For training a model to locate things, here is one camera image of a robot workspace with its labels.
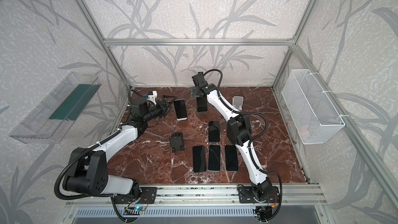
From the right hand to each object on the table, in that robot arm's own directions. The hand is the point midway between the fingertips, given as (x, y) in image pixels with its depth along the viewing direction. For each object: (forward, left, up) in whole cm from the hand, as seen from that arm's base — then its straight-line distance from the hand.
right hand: (201, 85), depth 100 cm
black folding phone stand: (-34, +13, -10) cm, 38 cm away
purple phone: (-8, +15, -16) cm, 23 cm away
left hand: (-18, +12, +9) cm, 23 cm away
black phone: (-26, -8, -17) cm, 32 cm away
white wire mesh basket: (-37, -48, +19) cm, 64 cm away
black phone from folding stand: (-43, 0, -16) cm, 45 cm away
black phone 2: (-41, -18, -16) cm, 48 cm away
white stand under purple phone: (-16, +13, -16) cm, 26 cm away
